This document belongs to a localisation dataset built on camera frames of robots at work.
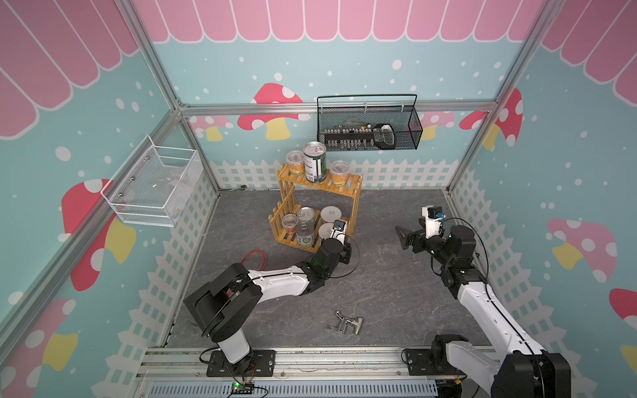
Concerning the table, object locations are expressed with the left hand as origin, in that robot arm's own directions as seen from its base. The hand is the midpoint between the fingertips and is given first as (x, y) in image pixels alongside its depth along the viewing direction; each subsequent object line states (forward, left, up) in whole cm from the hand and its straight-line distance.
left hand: (347, 239), depth 87 cm
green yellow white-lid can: (+13, +6, -2) cm, 14 cm away
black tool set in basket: (+31, -12, +22) cm, 40 cm away
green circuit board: (-43, +32, -16) cm, 55 cm away
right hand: (+1, -20, +9) cm, 22 cm away
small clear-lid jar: (+18, +18, +20) cm, 33 cm away
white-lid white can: (+5, +8, -1) cm, 9 cm away
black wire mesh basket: (+42, -23, +22) cm, 53 cm away
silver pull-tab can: (+13, +16, -6) cm, 21 cm away
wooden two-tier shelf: (+35, +22, -12) cm, 43 cm away
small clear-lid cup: (+10, +22, -4) cm, 25 cm away
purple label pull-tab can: (+5, +15, -4) cm, 17 cm away
